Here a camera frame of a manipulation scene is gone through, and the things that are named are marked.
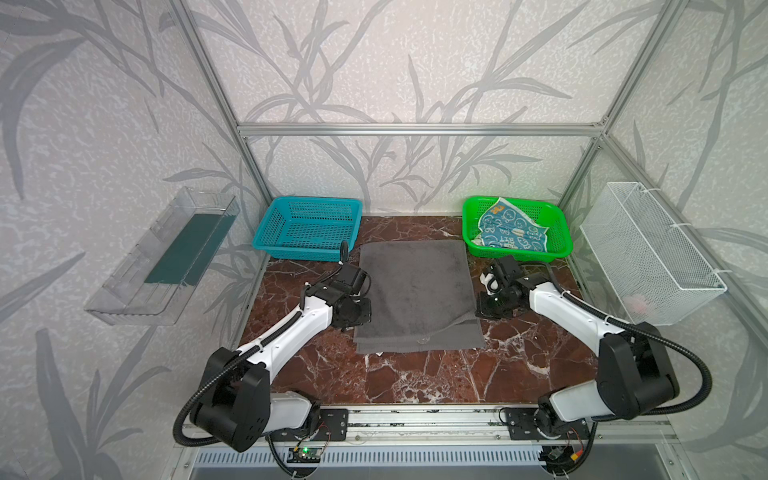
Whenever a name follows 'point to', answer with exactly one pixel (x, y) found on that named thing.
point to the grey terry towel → (416, 296)
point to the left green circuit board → (304, 455)
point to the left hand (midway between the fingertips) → (369, 307)
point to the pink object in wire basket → (636, 304)
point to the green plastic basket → (542, 212)
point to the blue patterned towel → (504, 226)
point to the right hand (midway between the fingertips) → (476, 303)
